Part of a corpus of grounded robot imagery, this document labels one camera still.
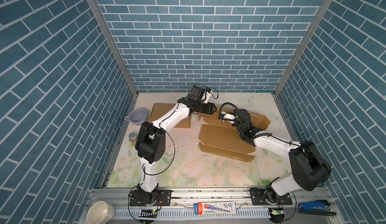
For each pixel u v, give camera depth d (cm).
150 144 50
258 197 74
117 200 74
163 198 74
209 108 79
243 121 67
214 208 70
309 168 44
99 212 65
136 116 102
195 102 71
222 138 100
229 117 80
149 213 72
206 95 75
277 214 74
